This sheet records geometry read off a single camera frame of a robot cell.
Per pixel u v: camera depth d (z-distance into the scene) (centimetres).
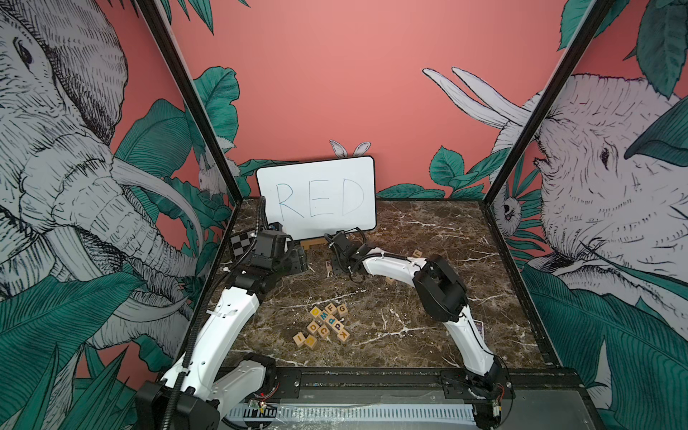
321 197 95
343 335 80
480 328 84
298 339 80
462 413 70
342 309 86
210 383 41
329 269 96
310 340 80
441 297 56
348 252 77
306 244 100
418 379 76
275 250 59
